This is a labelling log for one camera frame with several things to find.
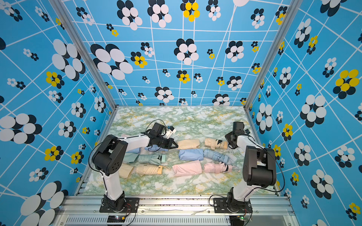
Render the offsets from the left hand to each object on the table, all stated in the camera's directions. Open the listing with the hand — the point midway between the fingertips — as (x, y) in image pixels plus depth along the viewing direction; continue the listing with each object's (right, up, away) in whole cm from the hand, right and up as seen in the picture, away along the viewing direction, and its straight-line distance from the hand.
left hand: (179, 145), depth 92 cm
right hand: (+36, +5, +5) cm, 37 cm away
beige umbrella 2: (-20, -12, -9) cm, 25 cm away
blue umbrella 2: (-14, 0, -10) cm, 17 cm away
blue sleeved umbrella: (+11, -5, -3) cm, 12 cm away
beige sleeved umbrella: (+5, 0, +2) cm, 6 cm away
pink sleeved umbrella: (+8, -12, -7) cm, 16 cm away
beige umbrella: (+24, +1, +2) cm, 24 cm away
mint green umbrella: (-15, -7, -6) cm, 18 cm away
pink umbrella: (+25, -11, -9) cm, 29 cm away
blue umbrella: (+23, -6, -5) cm, 24 cm away
